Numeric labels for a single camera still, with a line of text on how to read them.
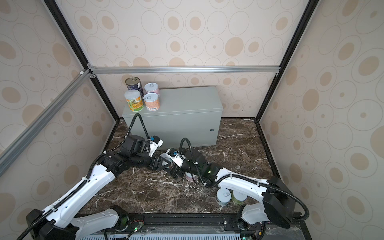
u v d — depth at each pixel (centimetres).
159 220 74
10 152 52
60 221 38
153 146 66
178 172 67
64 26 73
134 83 75
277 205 41
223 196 78
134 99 71
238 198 77
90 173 46
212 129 90
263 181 46
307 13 70
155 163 63
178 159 63
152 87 81
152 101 73
